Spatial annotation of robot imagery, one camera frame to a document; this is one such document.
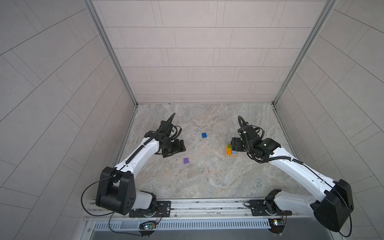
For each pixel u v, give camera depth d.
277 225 0.68
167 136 0.74
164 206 0.72
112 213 0.69
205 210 0.72
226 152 0.90
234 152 0.69
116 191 0.40
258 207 0.71
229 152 0.89
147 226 0.65
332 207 0.44
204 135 0.99
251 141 0.58
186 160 0.87
